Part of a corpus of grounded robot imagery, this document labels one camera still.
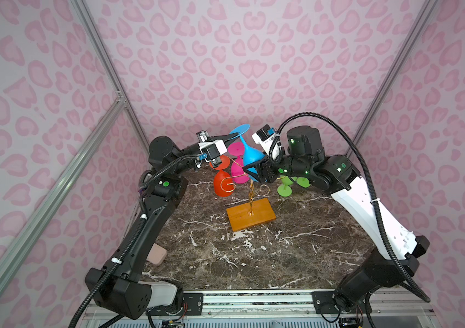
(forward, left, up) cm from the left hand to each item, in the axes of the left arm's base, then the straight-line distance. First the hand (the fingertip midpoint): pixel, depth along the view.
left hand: (235, 127), depth 54 cm
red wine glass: (+5, +7, -27) cm, 28 cm away
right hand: (-2, -5, -11) cm, 12 cm away
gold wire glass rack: (+17, -7, -54) cm, 57 cm away
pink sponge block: (-15, +34, -52) cm, 64 cm away
